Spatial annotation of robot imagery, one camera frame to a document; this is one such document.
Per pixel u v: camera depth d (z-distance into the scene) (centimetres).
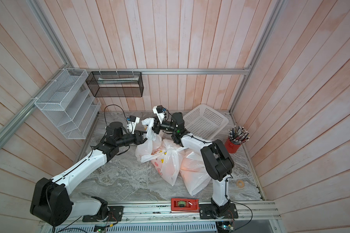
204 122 114
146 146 80
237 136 86
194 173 79
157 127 72
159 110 70
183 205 71
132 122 71
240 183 83
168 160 78
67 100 72
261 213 75
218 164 50
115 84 102
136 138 69
